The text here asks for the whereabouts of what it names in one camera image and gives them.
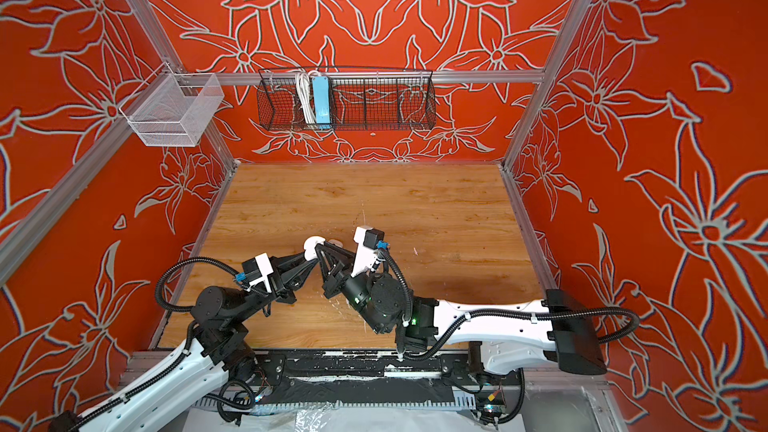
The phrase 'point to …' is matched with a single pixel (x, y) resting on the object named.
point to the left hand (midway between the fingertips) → (311, 255)
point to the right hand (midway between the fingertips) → (311, 250)
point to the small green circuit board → (494, 406)
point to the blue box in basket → (321, 103)
